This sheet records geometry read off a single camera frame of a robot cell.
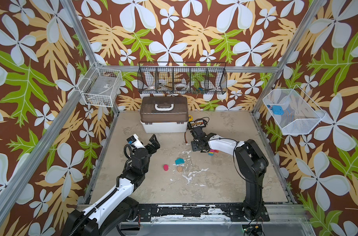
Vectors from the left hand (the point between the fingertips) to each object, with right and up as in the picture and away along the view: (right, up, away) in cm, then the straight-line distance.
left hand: (148, 136), depth 79 cm
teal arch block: (+17, -17, +12) cm, 27 cm away
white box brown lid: (+7, +13, +11) cm, 19 cm away
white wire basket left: (-30, +29, +6) cm, 42 cm away
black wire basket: (+19, +38, +18) cm, 46 cm away
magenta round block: (+9, -20, +10) cm, 24 cm away
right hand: (+28, -7, +19) cm, 35 cm away
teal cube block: (+38, -13, +16) cm, 43 cm away
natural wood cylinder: (+17, -20, +8) cm, 28 cm away
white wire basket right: (+82, +13, +2) cm, 83 cm away
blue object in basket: (+75, +15, +6) cm, 77 cm away
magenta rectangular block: (+33, -6, -9) cm, 35 cm away
